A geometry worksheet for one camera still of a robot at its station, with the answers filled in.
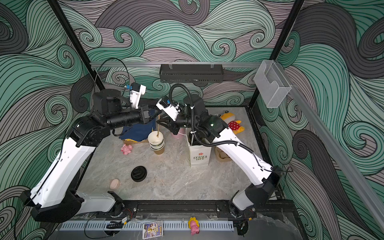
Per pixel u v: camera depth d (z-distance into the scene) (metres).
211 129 0.45
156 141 0.90
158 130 0.86
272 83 0.78
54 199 0.37
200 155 0.78
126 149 0.92
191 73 0.95
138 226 0.69
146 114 0.49
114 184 0.80
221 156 0.88
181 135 1.02
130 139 0.93
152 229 0.67
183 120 0.53
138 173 0.83
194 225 0.67
